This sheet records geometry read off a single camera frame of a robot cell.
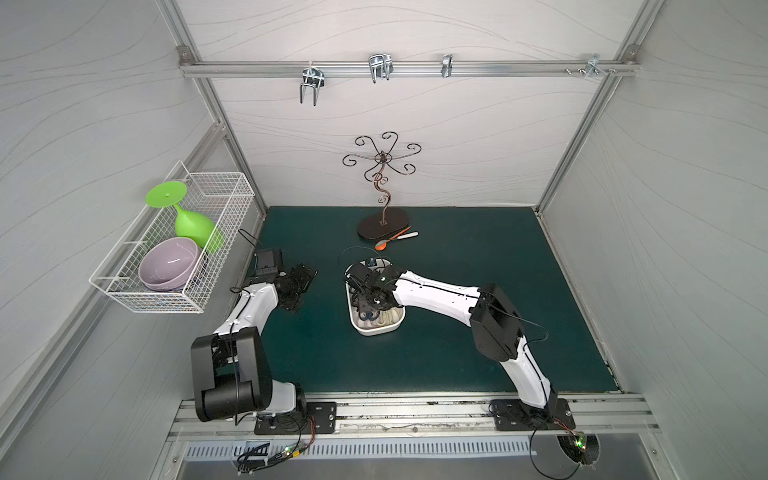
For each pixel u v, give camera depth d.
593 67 0.77
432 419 0.75
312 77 0.78
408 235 1.11
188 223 0.63
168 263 0.63
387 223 1.15
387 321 0.89
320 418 0.74
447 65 0.79
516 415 0.75
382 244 1.09
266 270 0.69
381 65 0.76
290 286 0.77
